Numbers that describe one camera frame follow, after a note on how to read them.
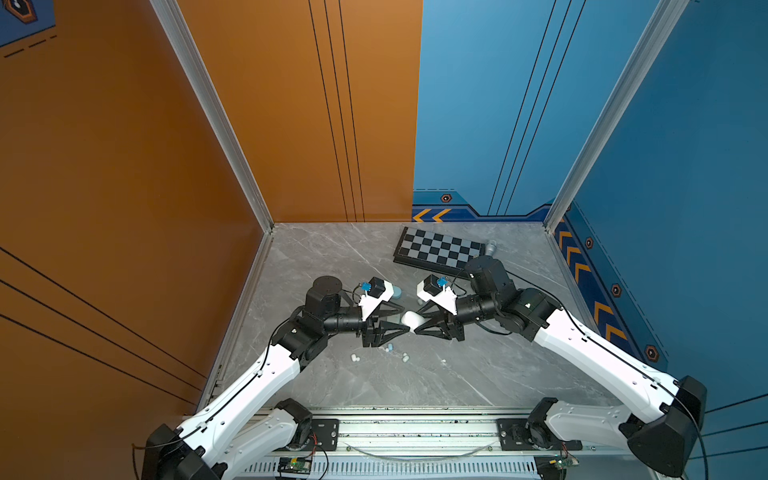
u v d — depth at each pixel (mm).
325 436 730
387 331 604
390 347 870
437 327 595
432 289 561
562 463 700
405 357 854
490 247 1087
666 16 698
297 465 720
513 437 724
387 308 670
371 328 588
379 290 576
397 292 580
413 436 756
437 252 1075
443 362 854
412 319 655
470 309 590
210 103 841
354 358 849
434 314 657
